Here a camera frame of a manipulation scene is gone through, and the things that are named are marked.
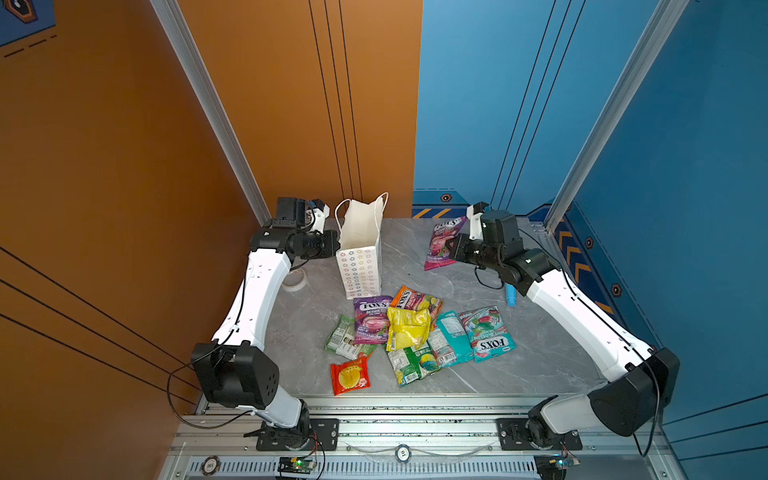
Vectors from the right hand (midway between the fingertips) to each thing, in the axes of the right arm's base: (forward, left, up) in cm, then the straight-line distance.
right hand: (442, 242), depth 76 cm
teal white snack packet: (-15, -3, -27) cm, 31 cm away
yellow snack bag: (-14, +9, -21) cm, 27 cm away
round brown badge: (-44, +56, -28) cm, 77 cm away
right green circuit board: (-45, -25, -32) cm, 60 cm away
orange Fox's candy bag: (-2, +8, -25) cm, 26 cm away
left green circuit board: (-44, +36, -30) cm, 65 cm away
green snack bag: (-21, +8, -27) cm, 35 cm away
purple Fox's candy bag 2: (-1, +1, -4) cm, 4 cm away
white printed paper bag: (0, +22, -3) cm, 22 cm away
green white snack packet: (-14, +29, -28) cm, 43 cm away
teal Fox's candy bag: (-12, -15, -27) cm, 33 cm away
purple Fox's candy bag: (-9, +20, -25) cm, 33 cm away
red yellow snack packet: (-24, +25, -29) cm, 45 cm away
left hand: (+3, +27, -2) cm, 28 cm away
